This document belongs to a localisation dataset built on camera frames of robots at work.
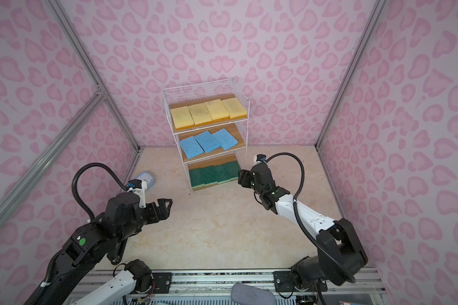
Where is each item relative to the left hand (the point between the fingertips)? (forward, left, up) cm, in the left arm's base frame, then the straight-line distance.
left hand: (164, 202), depth 68 cm
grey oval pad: (-25, -30, -22) cm, 45 cm away
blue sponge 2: (+28, -6, -1) cm, 28 cm away
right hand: (+19, -29, -8) cm, 36 cm away
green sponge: (+27, -5, -22) cm, 36 cm away
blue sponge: (+30, -13, 0) cm, 33 cm away
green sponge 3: (+31, -25, -23) cm, 45 cm away
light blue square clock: (+27, +22, -24) cm, 42 cm away
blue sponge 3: (+32, -21, 0) cm, 38 cm away
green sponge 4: (+29, -19, -23) cm, 42 cm away
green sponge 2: (+28, -12, -23) cm, 38 cm away
